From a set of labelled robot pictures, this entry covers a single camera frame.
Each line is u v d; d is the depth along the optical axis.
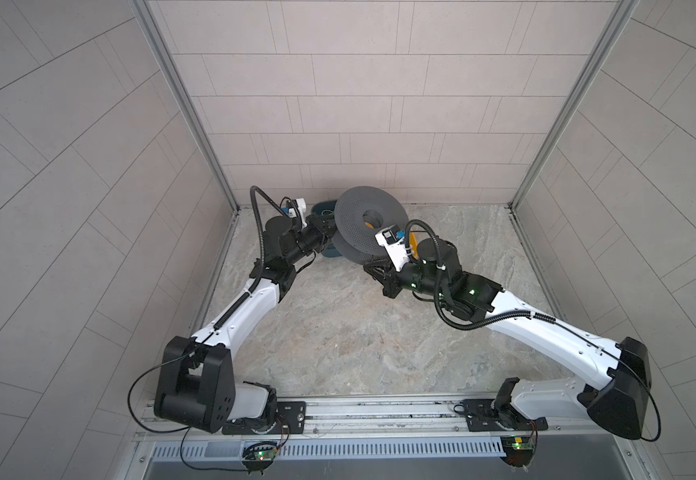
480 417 0.71
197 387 0.40
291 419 0.71
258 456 0.64
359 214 0.70
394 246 0.59
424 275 0.57
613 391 0.38
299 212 0.64
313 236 0.68
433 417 0.72
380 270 0.62
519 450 0.68
